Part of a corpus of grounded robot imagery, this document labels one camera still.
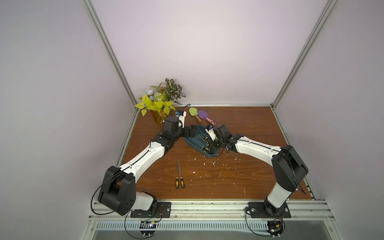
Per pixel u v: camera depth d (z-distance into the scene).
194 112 1.17
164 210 0.74
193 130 0.76
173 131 0.65
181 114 0.73
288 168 0.47
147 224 0.72
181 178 0.83
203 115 1.14
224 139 0.69
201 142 0.99
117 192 0.42
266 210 0.66
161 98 0.99
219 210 0.76
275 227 0.70
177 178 0.83
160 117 1.03
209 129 0.81
